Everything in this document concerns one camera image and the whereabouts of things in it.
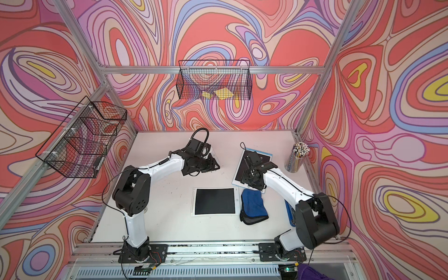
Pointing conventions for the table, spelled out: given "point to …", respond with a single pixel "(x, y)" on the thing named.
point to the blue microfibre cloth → (253, 210)
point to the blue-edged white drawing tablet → (240, 172)
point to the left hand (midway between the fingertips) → (219, 168)
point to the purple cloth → (307, 272)
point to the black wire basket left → (77, 146)
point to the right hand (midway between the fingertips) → (249, 186)
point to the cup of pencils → (300, 150)
